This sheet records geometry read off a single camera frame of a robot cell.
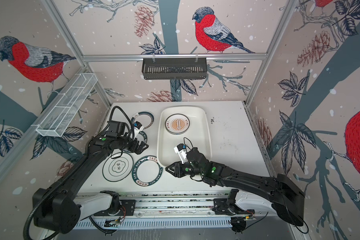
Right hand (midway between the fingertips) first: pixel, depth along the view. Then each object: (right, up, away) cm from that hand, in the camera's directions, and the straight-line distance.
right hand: (165, 171), depth 70 cm
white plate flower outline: (-31, -5, +17) cm, 36 cm away
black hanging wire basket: (+3, +61, +34) cm, 70 cm away
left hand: (-15, +12, +10) cm, 22 cm away
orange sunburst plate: (+4, +21, +35) cm, 41 cm away
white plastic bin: (+19, +12, +34) cm, 41 cm away
